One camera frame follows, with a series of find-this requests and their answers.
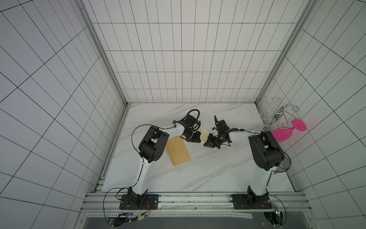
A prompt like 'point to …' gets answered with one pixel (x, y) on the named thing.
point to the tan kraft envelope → (177, 150)
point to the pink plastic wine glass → (283, 134)
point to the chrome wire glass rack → (276, 113)
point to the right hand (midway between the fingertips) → (205, 140)
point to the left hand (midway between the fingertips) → (198, 143)
